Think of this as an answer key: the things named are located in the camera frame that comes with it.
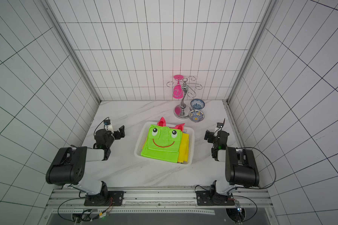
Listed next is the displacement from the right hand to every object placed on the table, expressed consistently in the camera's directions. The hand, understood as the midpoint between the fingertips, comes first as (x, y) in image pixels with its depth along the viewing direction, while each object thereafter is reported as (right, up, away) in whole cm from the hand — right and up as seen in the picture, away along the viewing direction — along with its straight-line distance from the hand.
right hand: (210, 129), depth 95 cm
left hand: (-65, +1, 0) cm, 65 cm away
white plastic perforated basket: (-46, -6, -8) cm, 47 cm away
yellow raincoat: (-19, -11, -12) cm, 25 cm away
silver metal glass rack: (-18, +12, +16) cm, 27 cm away
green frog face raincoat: (-33, -8, -10) cm, 35 cm away
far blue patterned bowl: (-5, +18, +19) cm, 27 cm away
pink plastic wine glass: (-22, +28, +6) cm, 36 cm away
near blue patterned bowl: (-7, +9, +12) cm, 17 cm away
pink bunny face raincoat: (-33, +4, -3) cm, 33 cm away
